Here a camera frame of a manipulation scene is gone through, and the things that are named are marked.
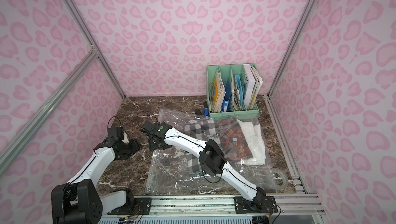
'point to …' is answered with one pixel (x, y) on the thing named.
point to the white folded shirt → (256, 142)
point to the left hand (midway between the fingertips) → (138, 145)
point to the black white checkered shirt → (204, 130)
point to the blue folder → (226, 103)
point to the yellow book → (219, 93)
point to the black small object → (198, 112)
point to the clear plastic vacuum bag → (178, 169)
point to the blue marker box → (206, 112)
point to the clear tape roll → (284, 176)
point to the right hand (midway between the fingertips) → (156, 147)
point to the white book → (252, 81)
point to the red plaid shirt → (232, 141)
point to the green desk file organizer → (232, 91)
